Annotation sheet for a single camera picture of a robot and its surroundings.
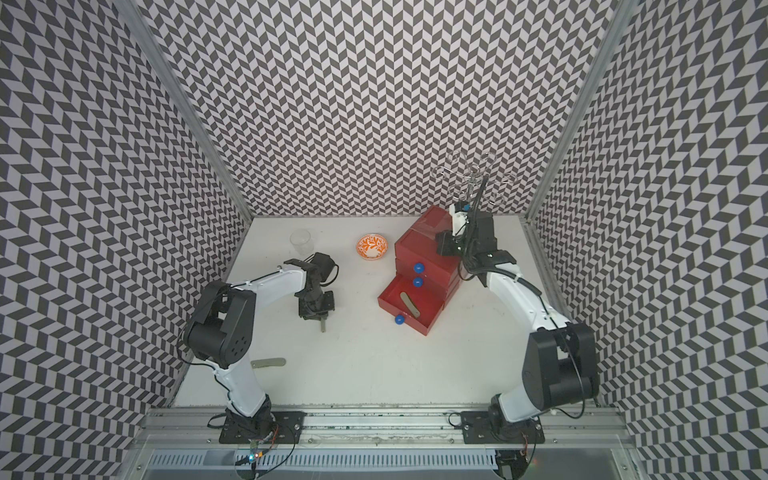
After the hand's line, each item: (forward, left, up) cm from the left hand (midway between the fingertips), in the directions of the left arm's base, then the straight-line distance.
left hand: (325, 319), depth 92 cm
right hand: (+15, -34, +20) cm, 42 cm away
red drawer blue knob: (+6, -29, +19) cm, 35 cm away
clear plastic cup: (+27, +11, +6) cm, 30 cm away
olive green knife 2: (-2, 0, +2) cm, 3 cm away
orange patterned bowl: (+26, -13, +4) cm, 30 cm away
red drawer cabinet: (+6, -30, +12) cm, 33 cm away
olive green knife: (+5, -27, 0) cm, 27 cm away
